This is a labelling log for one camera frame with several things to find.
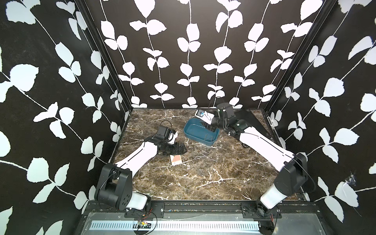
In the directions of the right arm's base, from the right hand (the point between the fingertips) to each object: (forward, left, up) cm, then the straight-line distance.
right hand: (202, 114), depth 80 cm
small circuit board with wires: (-48, +29, -27) cm, 63 cm away
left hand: (-12, +12, -17) cm, 25 cm away
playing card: (-15, +16, -26) cm, 34 cm away
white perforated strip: (-51, +25, -28) cm, 63 cm away
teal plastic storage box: (+12, +2, -31) cm, 33 cm away
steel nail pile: (-16, -1, -28) cm, 32 cm away
